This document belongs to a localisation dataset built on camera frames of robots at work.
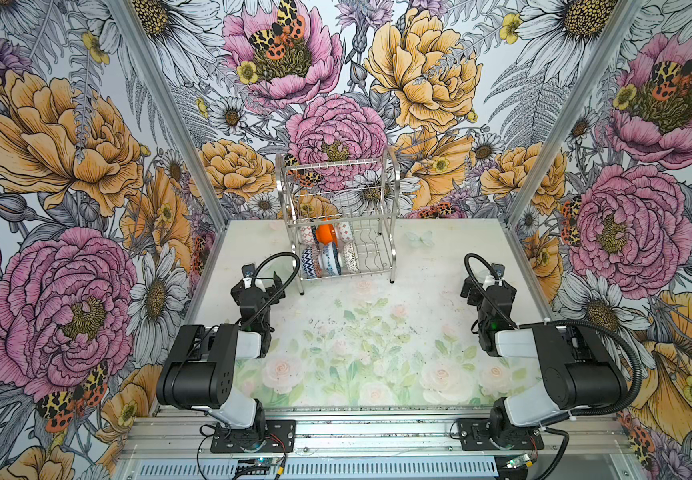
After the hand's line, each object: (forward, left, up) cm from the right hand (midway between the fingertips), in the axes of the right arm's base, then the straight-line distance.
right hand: (485, 285), depth 93 cm
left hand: (+2, +69, +1) cm, 69 cm away
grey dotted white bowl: (+9, +41, +6) cm, 43 cm away
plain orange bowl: (+19, +49, +4) cm, 53 cm away
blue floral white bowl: (+8, +47, +5) cm, 48 cm away
